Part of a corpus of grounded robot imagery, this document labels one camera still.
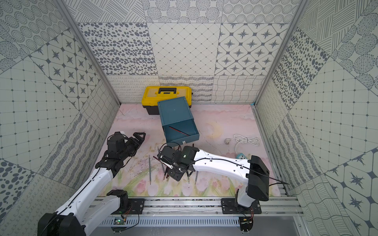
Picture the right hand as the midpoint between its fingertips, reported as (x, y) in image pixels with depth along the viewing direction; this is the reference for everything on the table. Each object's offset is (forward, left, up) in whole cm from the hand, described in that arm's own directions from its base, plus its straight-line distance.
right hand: (178, 170), depth 73 cm
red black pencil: (+22, +2, +3) cm, 22 cm away
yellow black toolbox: (+53, +22, +5) cm, 58 cm away
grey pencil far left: (+6, +20, -14) cm, 25 cm away
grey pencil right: (+2, -9, -13) cm, 16 cm away
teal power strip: (+16, -36, -13) cm, 41 cm away
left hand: (+18, +23, +4) cm, 29 cm away
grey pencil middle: (0, -4, -14) cm, 15 cm away
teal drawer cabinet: (+27, +2, +9) cm, 28 cm away
